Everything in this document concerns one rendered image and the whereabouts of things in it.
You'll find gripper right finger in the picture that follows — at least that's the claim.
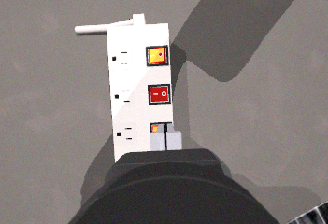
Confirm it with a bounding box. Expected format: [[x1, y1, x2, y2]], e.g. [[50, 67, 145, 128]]
[[165, 123, 182, 150]]

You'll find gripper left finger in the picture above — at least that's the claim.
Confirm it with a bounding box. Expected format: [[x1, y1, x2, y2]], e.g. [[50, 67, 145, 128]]
[[150, 124, 166, 151]]

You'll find white power strip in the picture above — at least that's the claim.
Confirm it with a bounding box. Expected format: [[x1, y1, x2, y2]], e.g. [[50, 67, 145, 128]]
[[75, 14, 173, 162]]

